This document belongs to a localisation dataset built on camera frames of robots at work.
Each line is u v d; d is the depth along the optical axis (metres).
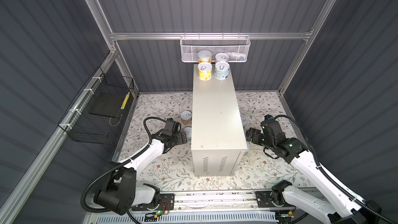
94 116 0.72
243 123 0.98
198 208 0.72
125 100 0.79
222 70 0.75
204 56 0.79
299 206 0.57
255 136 0.70
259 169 0.84
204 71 0.75
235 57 0.91
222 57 0.82
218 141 0.57
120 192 0.42
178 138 0.80
